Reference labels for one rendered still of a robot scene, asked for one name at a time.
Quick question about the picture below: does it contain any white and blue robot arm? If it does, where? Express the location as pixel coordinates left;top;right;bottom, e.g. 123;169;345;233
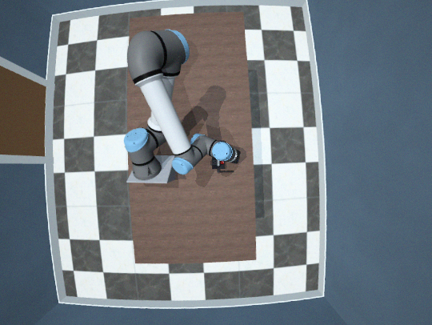
124;30;235;180

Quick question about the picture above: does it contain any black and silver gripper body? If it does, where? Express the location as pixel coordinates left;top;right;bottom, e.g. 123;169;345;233
228;149;241;164

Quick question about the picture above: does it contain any black power strip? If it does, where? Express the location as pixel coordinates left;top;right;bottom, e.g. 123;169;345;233
212;157;233;173

